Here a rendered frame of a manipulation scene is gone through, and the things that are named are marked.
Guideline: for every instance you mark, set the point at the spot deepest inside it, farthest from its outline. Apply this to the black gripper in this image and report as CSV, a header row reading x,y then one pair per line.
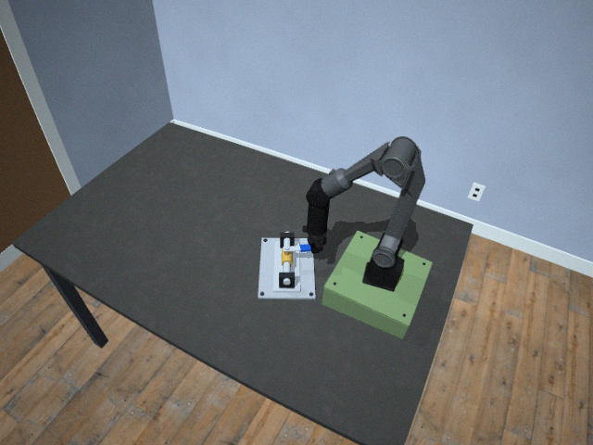
x,y
317,233

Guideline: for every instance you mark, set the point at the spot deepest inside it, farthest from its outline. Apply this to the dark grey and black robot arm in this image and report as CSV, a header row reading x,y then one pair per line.
x,y
396,164

